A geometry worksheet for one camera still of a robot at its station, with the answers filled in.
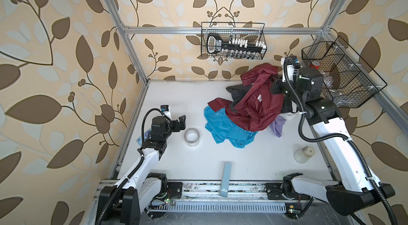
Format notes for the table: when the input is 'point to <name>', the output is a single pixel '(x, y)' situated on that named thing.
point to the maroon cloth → (264, 105)
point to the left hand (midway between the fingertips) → (178, 115)
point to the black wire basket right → (347, 79)
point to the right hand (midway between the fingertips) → (273, 76)
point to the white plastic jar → (302, 155)
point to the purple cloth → (278, 125)
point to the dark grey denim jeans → (237, 92)
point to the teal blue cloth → (220, 126)
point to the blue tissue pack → (147, 135)
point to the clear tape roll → (192, 137)
